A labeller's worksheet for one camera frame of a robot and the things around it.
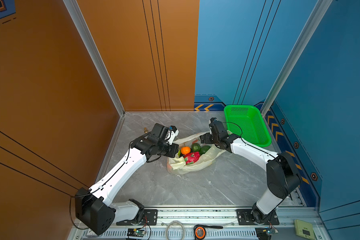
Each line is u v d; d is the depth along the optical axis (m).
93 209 0.38
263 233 0.71
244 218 0.72
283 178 0.45
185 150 0.87
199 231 0.67
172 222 0.72
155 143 0.58
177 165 0.67
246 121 1.15
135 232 0.70
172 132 0.69
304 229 0.68
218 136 0.68
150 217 0.74
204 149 0.92
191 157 0.85
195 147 0.91
